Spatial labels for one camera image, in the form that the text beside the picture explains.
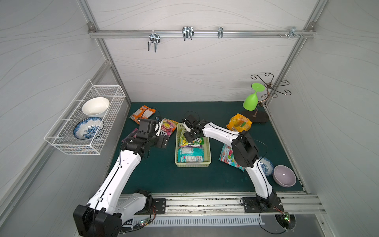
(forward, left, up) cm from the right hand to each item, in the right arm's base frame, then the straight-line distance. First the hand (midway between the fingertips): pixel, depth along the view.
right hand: (192, 129), depth 92 cm
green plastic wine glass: (+13, -36, +13) cm, 40 cm away
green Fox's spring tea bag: (-5, +6, -5) cm, 10 cm away
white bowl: (-5, +47, +25) cm, 54 cm away
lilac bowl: (-23, -53, -9) cm, 59 cm away
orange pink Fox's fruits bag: (+8, +18, -8) cm, 21 cm away
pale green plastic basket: (-12, -10, -9) cm, 18 cm away
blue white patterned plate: (-17, +45, +24) cm, 54 cm away
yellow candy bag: (+11, -33, -7) cm, 35 cm away
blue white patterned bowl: (-18, -45, -9) cm, 49 cm away
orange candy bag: (+18, +38, -5) cm, 42 cm away
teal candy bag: (-14, 0, -6) cm, 15 cm away
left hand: (-12, +17, +11) cm, 23 cm away
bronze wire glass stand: (+30, -54, +8) cm, 62 cm away
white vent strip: (-47, -3, -10) cm, 48 cm away
